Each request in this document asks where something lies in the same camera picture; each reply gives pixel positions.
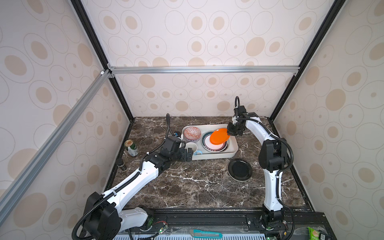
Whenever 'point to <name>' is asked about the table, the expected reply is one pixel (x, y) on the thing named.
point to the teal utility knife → (198, 233)
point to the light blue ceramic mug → (194, 148)
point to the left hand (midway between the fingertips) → (189, 149)
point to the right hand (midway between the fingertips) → (228, 132)
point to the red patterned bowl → (192, 133)
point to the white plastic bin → (230, 152)
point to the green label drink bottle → (133, 150)
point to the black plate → (239, 170)
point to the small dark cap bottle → (120, 163)
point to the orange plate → (219, 136)
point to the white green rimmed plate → (207, 144)
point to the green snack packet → (314, 235)
